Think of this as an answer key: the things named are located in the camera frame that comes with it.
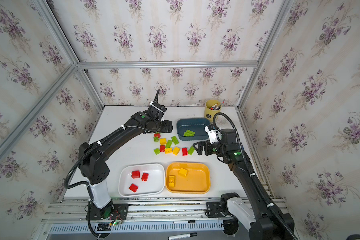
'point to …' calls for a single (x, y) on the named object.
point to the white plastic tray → (155, 184)
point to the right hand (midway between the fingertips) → (199, 144)
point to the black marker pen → (191, 234)
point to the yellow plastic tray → (187, 178)
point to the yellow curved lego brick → (171, 181)
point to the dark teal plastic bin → (192, 129)
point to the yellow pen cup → (211, 107)
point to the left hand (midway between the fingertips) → (167, 125)
